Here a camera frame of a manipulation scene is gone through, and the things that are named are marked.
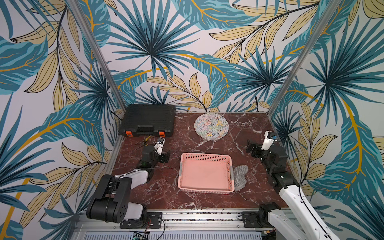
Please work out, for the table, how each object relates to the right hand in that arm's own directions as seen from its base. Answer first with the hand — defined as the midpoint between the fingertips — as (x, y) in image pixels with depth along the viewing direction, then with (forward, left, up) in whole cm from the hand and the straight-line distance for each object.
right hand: (257, 140), depth 77 cm
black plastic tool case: (+29, +64, -14) cm, 72 cm away
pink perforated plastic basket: (-9, +26, -21) cm, 34 cm away
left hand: (+6, +53, -15) cm, 55 cm away
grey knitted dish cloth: (-13, +8, -17) cm, 23 cm away
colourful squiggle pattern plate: (+27, +19, -20) cm, 39 cm away
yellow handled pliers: (+14, +66, -20) cm, 71 cm away
